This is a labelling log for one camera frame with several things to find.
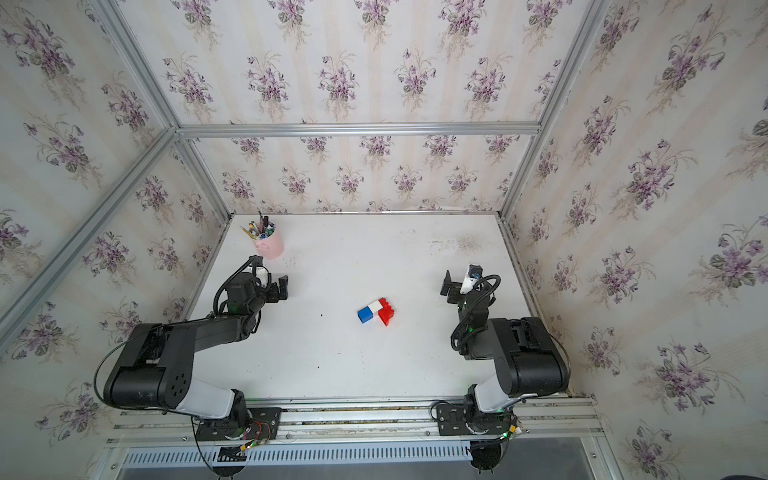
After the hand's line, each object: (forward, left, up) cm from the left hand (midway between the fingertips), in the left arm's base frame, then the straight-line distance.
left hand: (273, 279), depth 93 cm
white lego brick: (-9, -33, -3) cm, 34 cm away
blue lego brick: (-10, -30, -4) cm, 32 cm away
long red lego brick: (-10, -36, -4) cm, 38 cm away
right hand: (-2, -62, +5) cm, 62 cm away
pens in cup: (+19, +8, +2) cm, 21 cm away
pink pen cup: (+13, +3, 0) cm, 13 cm away
